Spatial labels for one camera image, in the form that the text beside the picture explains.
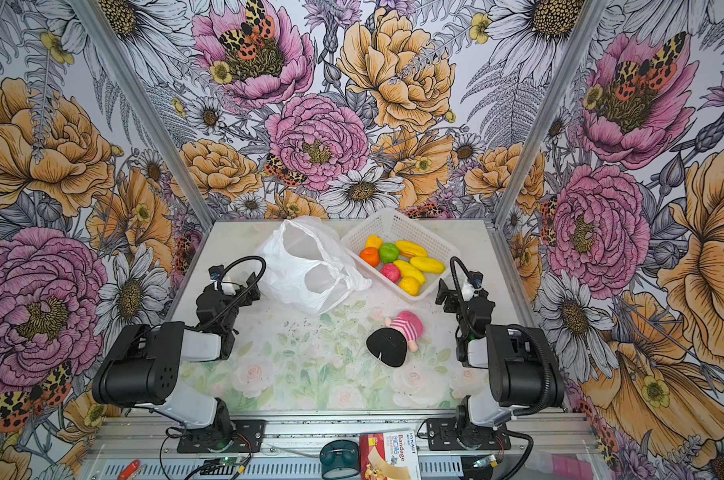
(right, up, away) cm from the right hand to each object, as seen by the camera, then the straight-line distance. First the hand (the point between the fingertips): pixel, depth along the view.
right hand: (456, 287), depth 92 cm
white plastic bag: (-44, +7, -7) cm, 45 cm away
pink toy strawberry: (-19, +4, +7) cm, 21 cm away
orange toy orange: (-26, +10, +13) cm, 30 cm away
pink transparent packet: (+18, -37, -24) cm, 48 cm away
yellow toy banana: (-12, +12, +16) cm, 23 cm away
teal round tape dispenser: (-33, -33, -27) cm, 54 cm away
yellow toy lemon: (-14, 0, +4) cm, 14 cm away
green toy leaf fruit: (-20, +10, +12) cm, 25 cm away
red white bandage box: (-22, -35, -24) cm, 48 cm away
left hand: (-65, +2, +1) cm, 66 cm away
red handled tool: (-82, -39, -22) cm, 93 cm away
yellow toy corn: (-14, +5, +10) cm, 17 cm away
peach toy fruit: (-25, +14, +16) cm, 33 cm away
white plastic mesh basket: (-17, +21, +23) cm, 35 cm away
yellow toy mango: (-7, +6, +10) cm, 14 cm away
